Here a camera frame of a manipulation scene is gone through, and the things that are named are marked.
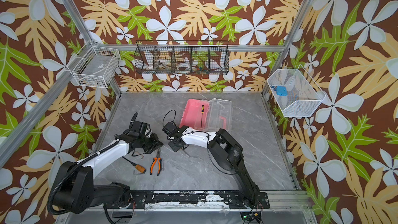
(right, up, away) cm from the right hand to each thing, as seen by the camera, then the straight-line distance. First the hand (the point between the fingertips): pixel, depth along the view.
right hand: (175, 144), depth 93 cm
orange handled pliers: (-8, -8, -7) cm, 13 cm away
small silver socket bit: (+8, -5, -5) cm, 11 cm away
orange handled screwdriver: (-19, -10, -10) cm, 24 cm away
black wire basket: (+4, +55, +4) cm, 55 cm away
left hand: (-6, +4, -7) cm, 10 cm away
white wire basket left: (-43, +45, -7) cm, 63 cm away
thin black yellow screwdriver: (+16, +19, +5) cm, 26 cm away
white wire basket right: (+69, +28, -14) cm, 76 cm away
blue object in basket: (+61, +32, -7) cm, 69 cm away
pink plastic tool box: (+23, +18, +11) cm, 31 cm away
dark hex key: (-19, -13, -11) cm, 26 cm away
